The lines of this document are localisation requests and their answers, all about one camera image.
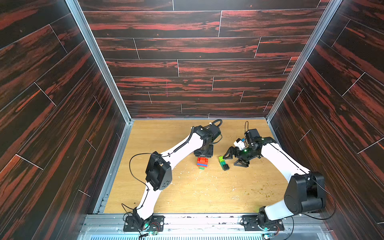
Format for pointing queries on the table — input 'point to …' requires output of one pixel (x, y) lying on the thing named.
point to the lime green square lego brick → (221, 159)
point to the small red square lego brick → (202, 159)
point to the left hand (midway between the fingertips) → (207, 156)
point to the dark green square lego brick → (202, 168)
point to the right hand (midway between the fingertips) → (231, 160)
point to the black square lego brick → (225, 167)
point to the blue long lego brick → (202, 164)
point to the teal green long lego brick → (222, 163)
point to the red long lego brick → (202, 166)
